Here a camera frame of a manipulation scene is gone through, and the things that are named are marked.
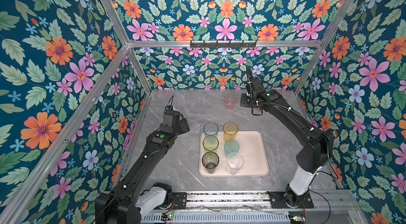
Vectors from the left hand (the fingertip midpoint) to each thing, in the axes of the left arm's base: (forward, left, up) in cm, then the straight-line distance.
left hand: (184, 119), depth 79 cm
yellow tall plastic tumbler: (-2, -24, -10) cm, 26 cm away
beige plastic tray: (-8, -38, -20) cm, 44 cm away
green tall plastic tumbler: (-7, -13, -14) cm, 20 cm away
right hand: (+9, -32, +3) cm, 34 cm away
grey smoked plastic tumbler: (-16, -12, -18) cm, 27 cm away
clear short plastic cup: (-16, -26, -21) cm, 37 cm away
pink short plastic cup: (+25, -28, -17) cm, 41 cm away
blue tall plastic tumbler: (0, -13, -11) cm, 17 cm away
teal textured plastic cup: (-9, -24, -16) cm, 30 cm away
